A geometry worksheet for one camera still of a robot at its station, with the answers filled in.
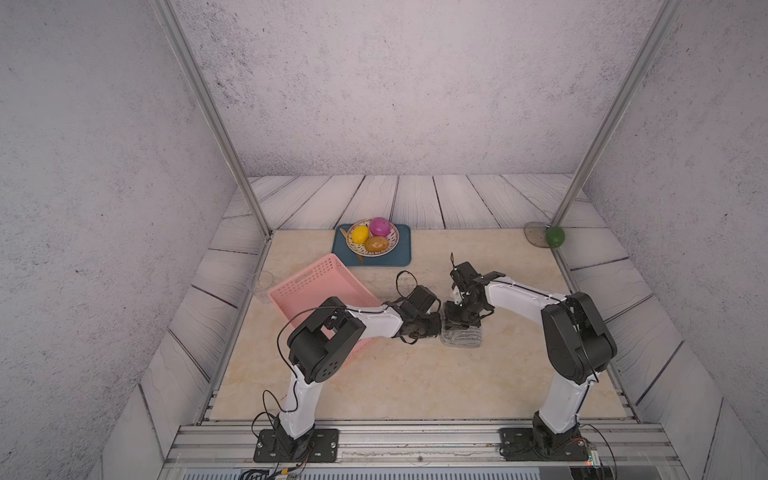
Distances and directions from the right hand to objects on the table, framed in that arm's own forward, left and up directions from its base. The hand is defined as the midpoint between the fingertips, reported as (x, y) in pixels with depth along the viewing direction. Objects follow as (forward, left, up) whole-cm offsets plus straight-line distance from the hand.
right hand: (448, 326), depth 91 cm
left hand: (-2, 0, -2) cm, 2 cm away
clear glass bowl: (+42, -40, -4) cm, 58 cm away
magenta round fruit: (+38, +22, +4) cm, 45 cm away
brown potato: (+32, +23, +3) cm, 39 cm away
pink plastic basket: (+19, +39, 0) cm, 43 cm away
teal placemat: (+29, +36, 0) cm, 46 cm away
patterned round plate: (+32, +30, -1) cm, 44 cm away
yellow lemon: (+36, +30, +3) cm, 47 cm away
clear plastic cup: (+13, +60, +2) cm, 62 cm away
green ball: (+38, -44, -1) cm, 58 cm away
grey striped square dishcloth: (-4, -6, 0) cm, 7 cm away
